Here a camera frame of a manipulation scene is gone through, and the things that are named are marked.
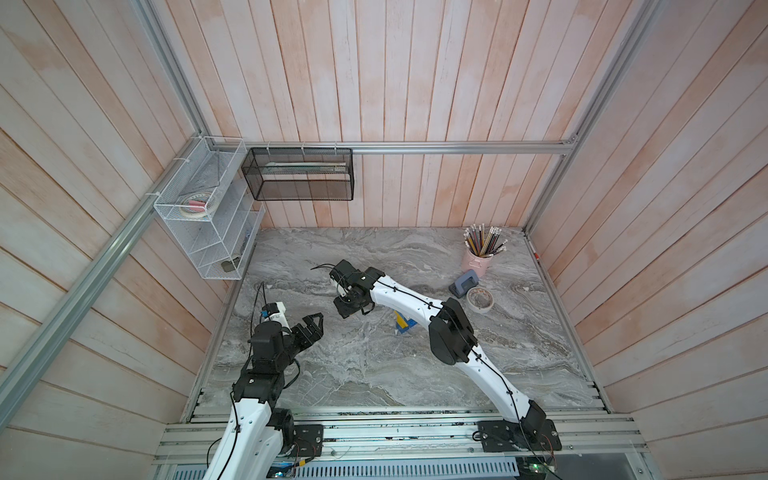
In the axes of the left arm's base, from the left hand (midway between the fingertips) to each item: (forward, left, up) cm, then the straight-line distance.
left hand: (313, 324), depth 82 cm
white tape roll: (+16, -53, -11) cm, 56 cm away
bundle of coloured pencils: (+32, -52, +1) cm, 61 cm away
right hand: (+12, -7, -11) cm, 17 cm away
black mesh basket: (+51, +10, +14) cm, 54 cm away
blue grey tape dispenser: (+20, -48, -8) cm, 52 cm away
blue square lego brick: (+4, -26, -11) cm, 29 cm away
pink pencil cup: (+26, -50, -3) cm, 57 cm away
